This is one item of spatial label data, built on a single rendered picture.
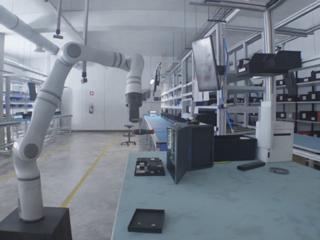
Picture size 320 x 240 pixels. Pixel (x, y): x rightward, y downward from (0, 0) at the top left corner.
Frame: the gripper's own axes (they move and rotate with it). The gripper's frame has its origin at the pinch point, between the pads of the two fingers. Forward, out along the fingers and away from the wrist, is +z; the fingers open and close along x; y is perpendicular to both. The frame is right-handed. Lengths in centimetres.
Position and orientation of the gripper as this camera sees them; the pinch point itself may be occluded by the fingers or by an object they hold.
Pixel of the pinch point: (139, 134)
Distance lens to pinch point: 106.6
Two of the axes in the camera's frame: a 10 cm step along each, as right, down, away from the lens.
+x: 1.0, -2.6, -9.6
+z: 0.3, 9.6, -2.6
